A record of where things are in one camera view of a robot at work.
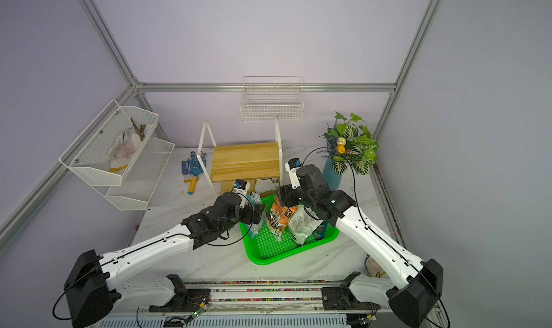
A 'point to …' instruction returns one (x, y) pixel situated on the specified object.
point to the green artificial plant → (346, 142)
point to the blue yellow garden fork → (192, 185)
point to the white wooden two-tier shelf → (248, 162)
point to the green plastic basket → (267, 248)
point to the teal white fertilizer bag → (253, 229)
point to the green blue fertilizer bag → (318, 234)
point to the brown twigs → (140, 131)
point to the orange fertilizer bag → (279, 217)
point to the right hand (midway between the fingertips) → (284, 192)
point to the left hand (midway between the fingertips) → (255, 203)
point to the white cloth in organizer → (122, 149)
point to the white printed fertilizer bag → (302, 221)
